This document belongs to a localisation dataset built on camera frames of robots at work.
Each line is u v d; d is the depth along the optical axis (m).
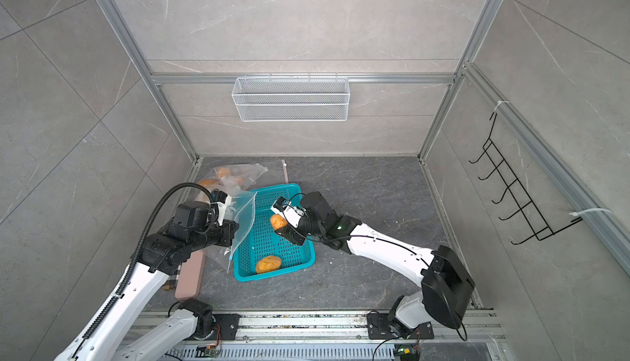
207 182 1.04
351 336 0.73
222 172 1.05
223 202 0.65
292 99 1.01
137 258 0.45
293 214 0.71
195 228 0.54
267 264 0.82
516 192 0.68
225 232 0.63
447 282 0.41
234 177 1.04
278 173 1.14
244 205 0.74
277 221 0.72
